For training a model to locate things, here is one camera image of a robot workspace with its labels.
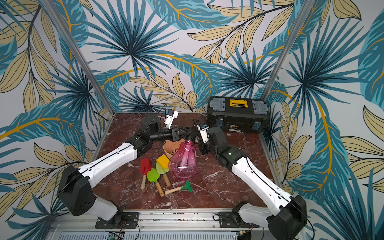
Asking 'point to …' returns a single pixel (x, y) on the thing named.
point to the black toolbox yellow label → (236, 113)
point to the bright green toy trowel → (153, 175)
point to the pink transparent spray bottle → (183, 162)
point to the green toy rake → (187, 187)
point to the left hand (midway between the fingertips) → (189, 133)
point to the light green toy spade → (163, 171)
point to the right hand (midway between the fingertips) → (191, 143)
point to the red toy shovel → (145, 167)
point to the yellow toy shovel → (164, 161)
